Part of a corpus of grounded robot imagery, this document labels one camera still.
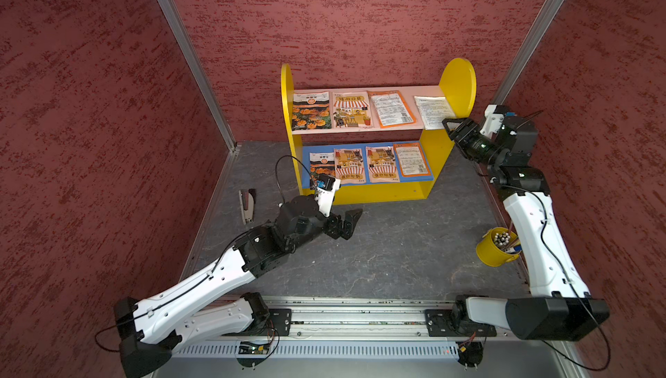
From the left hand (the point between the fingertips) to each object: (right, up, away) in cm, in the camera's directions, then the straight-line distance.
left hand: (344, 210), depth 67 cm
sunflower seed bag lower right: (+14, +12, +28) cm, 34 cm away
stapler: (-39, -1, +36) cm, 53 cm away
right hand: (+27, +22, +3) cm, 35 cm away
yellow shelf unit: (+15, +20, +32) cm, 41 cm away
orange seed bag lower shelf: (+26, +15, +31) cm, 43 cm away
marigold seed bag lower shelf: (-9, +13, +28) cm, 32 cm away
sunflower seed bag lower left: (+2, +12, +28) cm, 31 cm away
